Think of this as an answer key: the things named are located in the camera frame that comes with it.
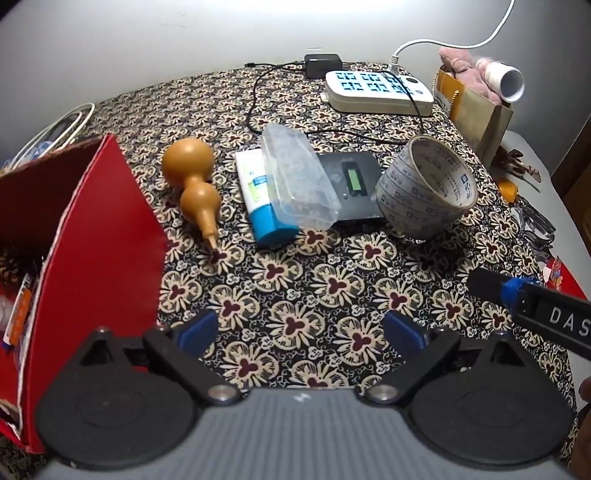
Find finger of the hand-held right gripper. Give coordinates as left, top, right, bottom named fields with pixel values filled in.
left=467, top=269, right=529, bottom=319

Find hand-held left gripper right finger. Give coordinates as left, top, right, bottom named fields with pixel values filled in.
left=367, top=311, right=520, bottom=408

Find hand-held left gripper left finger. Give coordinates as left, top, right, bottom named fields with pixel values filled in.
left=76, top=310, right=242, bottom=408

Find red cardboard box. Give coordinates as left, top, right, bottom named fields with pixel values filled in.
left=0, top=135, right=169, bottom=455

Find white and blue cream tube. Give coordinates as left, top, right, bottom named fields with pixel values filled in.
left=235, top=148, right=298, bottom=247

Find brown gourd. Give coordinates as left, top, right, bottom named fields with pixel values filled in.
left=161, top=138, right=221, bottom=252

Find black digital scale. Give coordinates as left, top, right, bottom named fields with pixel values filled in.
left=318, top=151, right=385, bottom=224

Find clear plastic container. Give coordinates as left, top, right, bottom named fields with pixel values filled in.
left=262, top=123, right=341, bottom=230

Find person's right hand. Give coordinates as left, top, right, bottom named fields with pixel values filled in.
left=571, top=376, right=591, bottom=480

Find red printed packet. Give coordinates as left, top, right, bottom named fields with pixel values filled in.
left=540, top=256, right=570, bottom=292

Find black eyeglasses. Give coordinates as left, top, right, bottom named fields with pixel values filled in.
left=512, top=196, right=558, bottom=251

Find floral patterned tablecloth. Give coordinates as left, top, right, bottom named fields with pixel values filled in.
left=85, top=60, right=580, bottom=464

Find brown dried ribbon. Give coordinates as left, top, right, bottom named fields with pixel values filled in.
left=492, top=148, right=542, bottom=186

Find beige paper gift bag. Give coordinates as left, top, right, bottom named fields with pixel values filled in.
left=434, top=65, right=514, bottom=160

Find orange and white packet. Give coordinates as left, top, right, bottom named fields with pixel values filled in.
left=2, top=272, right=37, bottom=352

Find pine cone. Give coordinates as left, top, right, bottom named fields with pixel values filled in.
left=0, top=249, right=44, bottom=288

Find white cup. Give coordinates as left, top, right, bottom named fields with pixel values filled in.
left=475, top=58, right=526, bottom=103

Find pink plush toy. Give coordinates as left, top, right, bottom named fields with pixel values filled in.
left=438, top=46, right=502, bottom=104

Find white power strip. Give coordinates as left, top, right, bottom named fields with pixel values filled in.
left=322, top=70, right=435, bottom=114

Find black charger adapter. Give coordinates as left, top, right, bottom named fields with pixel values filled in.
left=304, top=54, right=343, bottom=79

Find black power cord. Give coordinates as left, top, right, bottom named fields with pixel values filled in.
left=247, top=67, right=426, bottom=145

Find coiled white cable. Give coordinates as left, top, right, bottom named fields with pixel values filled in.
left=9, top=102, right=95, bottom=163

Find white power cable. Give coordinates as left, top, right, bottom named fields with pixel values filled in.
left=392, top=0, right=516, bottom=75

